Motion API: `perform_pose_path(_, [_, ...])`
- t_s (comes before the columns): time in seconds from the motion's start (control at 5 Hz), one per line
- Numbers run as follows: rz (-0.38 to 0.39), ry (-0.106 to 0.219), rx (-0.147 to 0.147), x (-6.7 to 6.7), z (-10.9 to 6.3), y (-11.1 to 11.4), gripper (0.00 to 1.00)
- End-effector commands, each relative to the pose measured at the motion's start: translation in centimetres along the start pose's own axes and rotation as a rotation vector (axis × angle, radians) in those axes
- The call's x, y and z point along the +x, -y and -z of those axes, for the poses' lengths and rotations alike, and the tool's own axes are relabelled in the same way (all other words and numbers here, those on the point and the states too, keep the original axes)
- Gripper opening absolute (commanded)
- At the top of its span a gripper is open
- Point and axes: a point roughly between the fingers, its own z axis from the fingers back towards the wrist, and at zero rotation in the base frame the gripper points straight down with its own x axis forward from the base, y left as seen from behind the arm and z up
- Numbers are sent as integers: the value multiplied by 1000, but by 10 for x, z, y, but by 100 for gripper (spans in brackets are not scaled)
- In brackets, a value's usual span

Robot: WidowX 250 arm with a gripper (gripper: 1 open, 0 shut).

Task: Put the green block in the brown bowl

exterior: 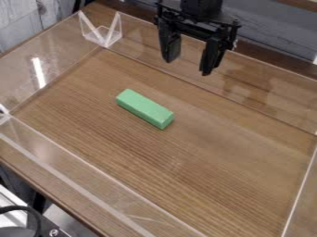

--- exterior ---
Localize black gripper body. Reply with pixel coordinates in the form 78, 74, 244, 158
155, 0, 242, 44

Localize black metal base plate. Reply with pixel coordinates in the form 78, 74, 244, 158
25, 214, 75, 237

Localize clear acrylic corner bracket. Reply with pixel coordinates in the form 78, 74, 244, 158
78, 10, 123, 48

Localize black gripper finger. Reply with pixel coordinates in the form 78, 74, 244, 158
158, 19, 181, 63
199, 36, 226, 76

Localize clear acrylic tray walls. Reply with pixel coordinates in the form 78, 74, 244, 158
0, 13, 317, 237

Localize black cable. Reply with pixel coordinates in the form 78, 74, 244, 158
0, 205, 43, 237

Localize green rectangular block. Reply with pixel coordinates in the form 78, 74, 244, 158
115, 89, 175, 130

